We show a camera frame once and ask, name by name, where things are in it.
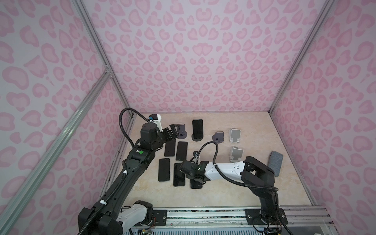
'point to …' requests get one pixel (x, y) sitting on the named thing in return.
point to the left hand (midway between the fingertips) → (175, 125)
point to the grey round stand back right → (219, 137)
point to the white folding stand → (235, 135)
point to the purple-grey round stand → (182, 133)
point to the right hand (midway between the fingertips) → (193, 171)
